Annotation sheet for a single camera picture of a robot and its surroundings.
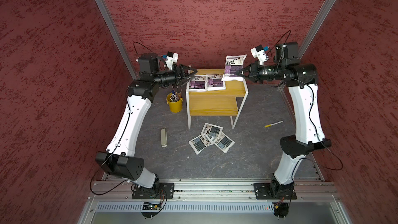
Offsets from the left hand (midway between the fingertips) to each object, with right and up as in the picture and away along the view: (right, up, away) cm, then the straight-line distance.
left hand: (195, 76), depth 63 cm
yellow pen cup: (-15, -15, +37) cm, 43 cm away
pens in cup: (-16, -8, +37) cm, 41 cm away
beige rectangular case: (-20, -33, +26) cm, 47 cm away
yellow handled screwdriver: (+49, -26, +35) cm, 66 cm away
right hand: (+17, 0, -1) cm, 17 cm away
